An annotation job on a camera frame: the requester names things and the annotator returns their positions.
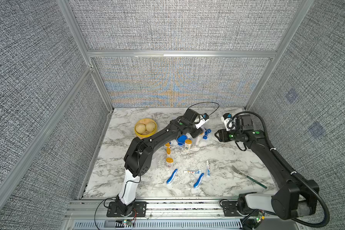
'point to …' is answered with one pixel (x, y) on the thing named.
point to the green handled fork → (248, 177)
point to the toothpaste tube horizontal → (196, 171)
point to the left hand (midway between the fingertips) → (202, 127)
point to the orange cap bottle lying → (168, 146)
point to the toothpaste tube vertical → (208, 169)
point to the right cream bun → (150, 126)
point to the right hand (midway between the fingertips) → (221, 129)
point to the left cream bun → (140, 128)
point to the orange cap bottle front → (169, 161)
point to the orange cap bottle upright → (188, 142)
